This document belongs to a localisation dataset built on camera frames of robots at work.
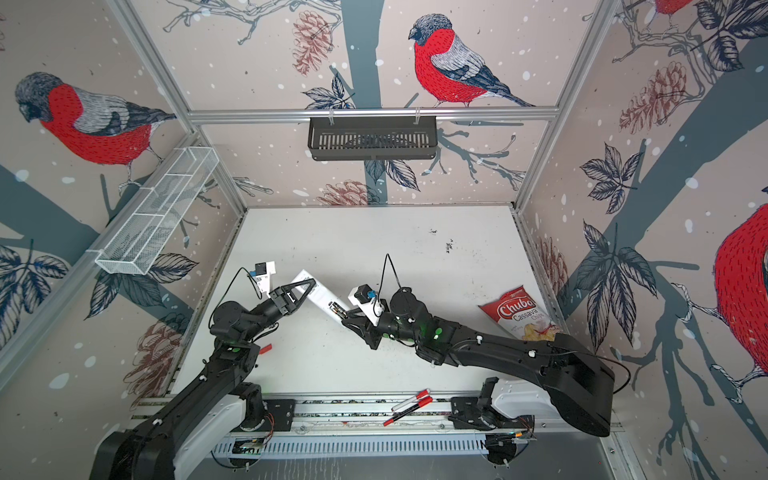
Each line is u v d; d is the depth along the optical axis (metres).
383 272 0.61
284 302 0.67
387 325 0.64
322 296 0.72
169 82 0.84
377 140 1.06
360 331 0.66
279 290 0.67
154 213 0.78
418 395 0.77
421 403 0.76
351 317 0.72
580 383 0.41
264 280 0.70
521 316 0.84
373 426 0.73
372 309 0.60
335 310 0.73
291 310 0.68
